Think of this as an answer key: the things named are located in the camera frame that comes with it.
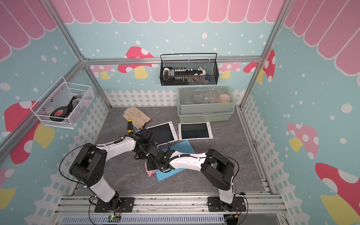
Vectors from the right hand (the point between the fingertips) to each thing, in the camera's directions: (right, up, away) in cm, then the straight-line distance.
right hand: (148, 165), depth 82 cm
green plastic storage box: (+36, +38, +20) cm, 56 cm away
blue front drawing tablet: (+21, +7, +16) cm, 28 cm away
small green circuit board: (-16, -25, -9) cm, 31 cm away
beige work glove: (-16, +29, +30) cm, 45 cm away
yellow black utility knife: (-21, +22, +26) cm, 40 cm away
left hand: (0, +2, +9) cm, 10 cm away
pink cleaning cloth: (+1, -3, -3) cm, 5 cm away
